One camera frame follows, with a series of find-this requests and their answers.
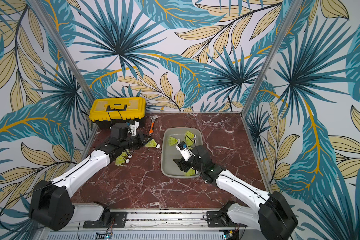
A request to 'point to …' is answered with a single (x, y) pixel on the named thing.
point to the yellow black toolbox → (105, 111)
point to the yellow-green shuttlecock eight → (172, 141)
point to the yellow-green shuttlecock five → (152, 143)
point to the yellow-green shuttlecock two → (190, 135)
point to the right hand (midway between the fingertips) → (177, 154)
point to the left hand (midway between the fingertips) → (152, 139)
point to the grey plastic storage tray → (169, 169)
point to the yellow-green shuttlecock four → (191, 172)
